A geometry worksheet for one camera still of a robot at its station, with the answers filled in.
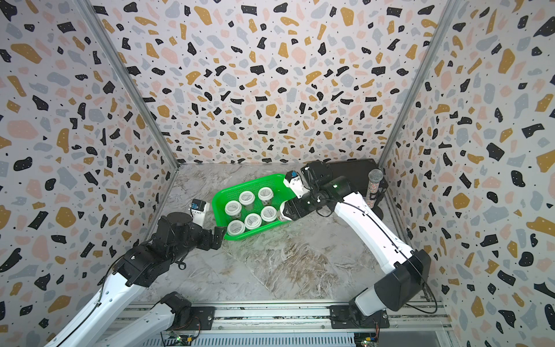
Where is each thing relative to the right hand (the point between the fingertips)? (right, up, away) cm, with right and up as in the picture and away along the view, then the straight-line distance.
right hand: (291, 208), depth 75 cm
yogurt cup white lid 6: (-16, -7, +15) cm, 23 cm away
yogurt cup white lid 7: (-10, -4, +18) cm, 21 cm away
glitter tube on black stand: (+33, +8, +8) cm, 35 cm away
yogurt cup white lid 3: (-21, +2, +23) cm, 31 cm away
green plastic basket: (-21, -2, +23) cm, 31 cm away
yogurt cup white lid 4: (-12, +4, +25) cm, 28 cm away
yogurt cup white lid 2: (-26, -2, +20) cm, 32 cm away
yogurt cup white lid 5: (-23, -9, +13) cm, 28 cm away
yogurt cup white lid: (-3, -2, -2) cm, 5 cm away
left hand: (-25, -5, -3) cm, 26 cm away
